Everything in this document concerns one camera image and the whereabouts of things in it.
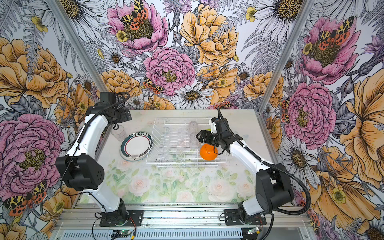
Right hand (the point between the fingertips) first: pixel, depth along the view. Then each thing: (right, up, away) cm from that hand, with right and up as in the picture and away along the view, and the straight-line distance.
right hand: (201, 141), depth 85 cm
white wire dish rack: (-18, -3, +17) cm, 25 cm away
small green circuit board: (-39, -42, -14) cm, 59 cm away
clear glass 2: (-5, +7, +14) cm, 16 cm away
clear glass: (-52, +3, +12) cm, 53 cm away
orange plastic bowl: (+3, -7, +5) cm, 9 cm away
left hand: (-45, +11, 0) cm, 46 cm away
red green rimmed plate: (-42, -5, +14) cm, 45 cm away
